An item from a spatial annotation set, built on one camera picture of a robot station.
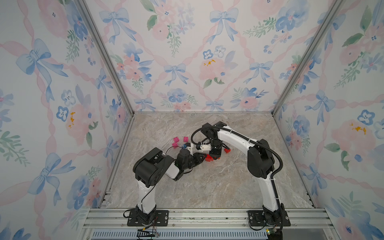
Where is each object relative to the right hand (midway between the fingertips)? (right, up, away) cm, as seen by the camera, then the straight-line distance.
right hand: (216, 153), depth 93 cm
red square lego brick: (+8, +1, +4) cm, 9 cm away
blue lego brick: (-20, +5, -5) cm, 21 cm away
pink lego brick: (-26, +8, +10) cm, 29 cm away
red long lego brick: (-5, -3, -3) cm, 6 cm away
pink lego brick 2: (-27, +5, +8) cm, 28 cm away
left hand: (-5, -1, -1) cm, 6 cm away
